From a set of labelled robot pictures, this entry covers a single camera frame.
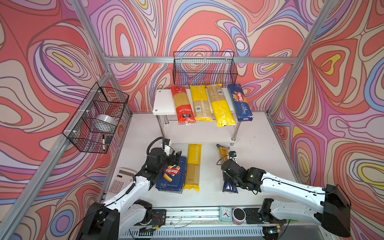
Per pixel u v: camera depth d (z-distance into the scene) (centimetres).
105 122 70
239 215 69
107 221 40
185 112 69
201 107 72
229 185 74
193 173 86
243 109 69
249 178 56
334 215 38
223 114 68
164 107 75
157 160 63
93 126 72
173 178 80
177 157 77
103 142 72
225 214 73
